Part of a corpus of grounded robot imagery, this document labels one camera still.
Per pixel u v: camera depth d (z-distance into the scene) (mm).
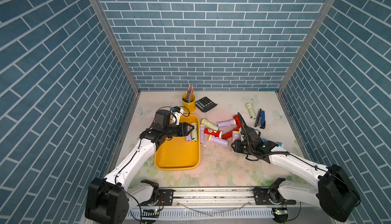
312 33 882
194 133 935
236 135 851
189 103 992
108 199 384
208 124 987
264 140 918
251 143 651
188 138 909
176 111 715
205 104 1092
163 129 613
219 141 911
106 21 824
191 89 992
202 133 930
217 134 927
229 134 893
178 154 884
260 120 1008
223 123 994
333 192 409
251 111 1068
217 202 734
